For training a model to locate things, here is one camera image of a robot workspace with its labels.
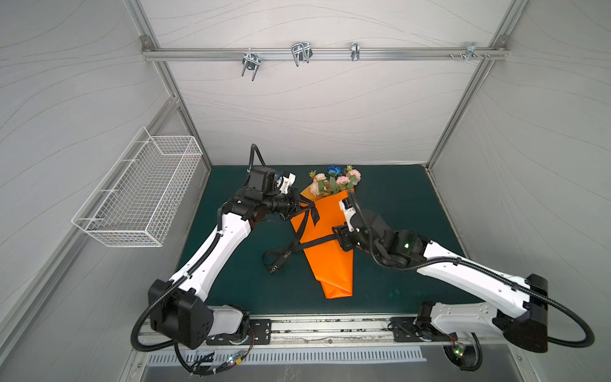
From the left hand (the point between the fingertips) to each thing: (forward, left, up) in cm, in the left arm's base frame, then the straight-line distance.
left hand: (318, 200), depth 72 cm
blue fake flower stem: (+33, -7, -20) cm, 39 cm away
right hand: (-4, -8, -5) cm, 10 cm away
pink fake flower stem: (+30, -15, -24) cm, 41 cm away
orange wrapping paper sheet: (-10, -5, -25) cm, 27 cm away
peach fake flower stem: (+26, +2, -25) cm, 36 cm away
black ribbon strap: (-7, +16, -28) cm, 33 cm away
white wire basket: (-3, +54, +2) cm, 54 cm away
